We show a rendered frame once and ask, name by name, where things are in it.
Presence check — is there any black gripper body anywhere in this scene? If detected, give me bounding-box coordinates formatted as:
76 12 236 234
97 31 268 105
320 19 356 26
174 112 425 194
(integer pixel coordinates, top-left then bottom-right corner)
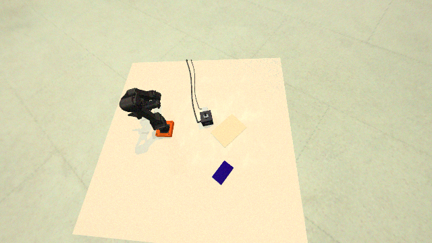
133 101 152 119

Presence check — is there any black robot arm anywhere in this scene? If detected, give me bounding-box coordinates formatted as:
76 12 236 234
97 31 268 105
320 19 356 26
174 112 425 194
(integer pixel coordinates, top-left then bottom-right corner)
119 88 170 133

